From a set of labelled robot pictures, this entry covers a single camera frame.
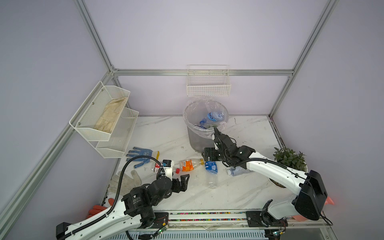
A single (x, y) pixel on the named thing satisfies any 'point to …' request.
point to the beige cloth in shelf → (111, 115)
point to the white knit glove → (126, 183)
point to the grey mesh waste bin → (197, 142)
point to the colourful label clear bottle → (212, 117)
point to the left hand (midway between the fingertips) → (181, 176)
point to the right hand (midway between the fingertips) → (206, 153)
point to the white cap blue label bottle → (212, 170)
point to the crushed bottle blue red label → (202, 124)
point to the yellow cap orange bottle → (189, 165)
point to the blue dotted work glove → (138, 152)
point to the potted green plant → (289, 159)
